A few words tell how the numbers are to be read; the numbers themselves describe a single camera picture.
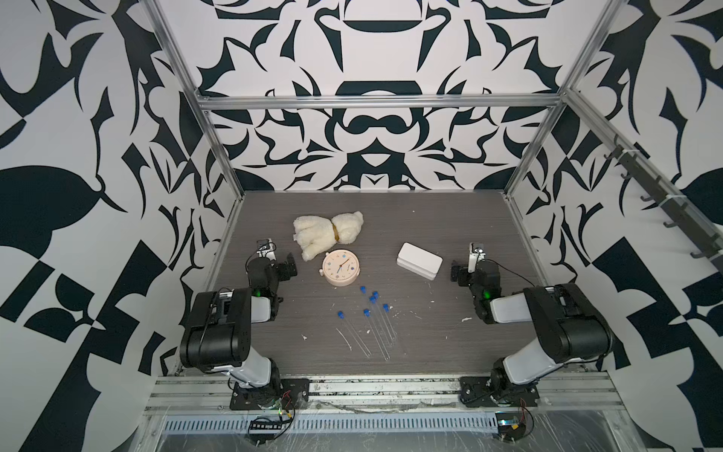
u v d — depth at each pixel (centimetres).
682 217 55
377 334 84
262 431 72
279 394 68
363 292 93
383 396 75
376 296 91
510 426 71
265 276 74
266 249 81
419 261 95
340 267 95
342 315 88
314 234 94
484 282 74
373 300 89
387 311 89
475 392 74
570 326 47
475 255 82
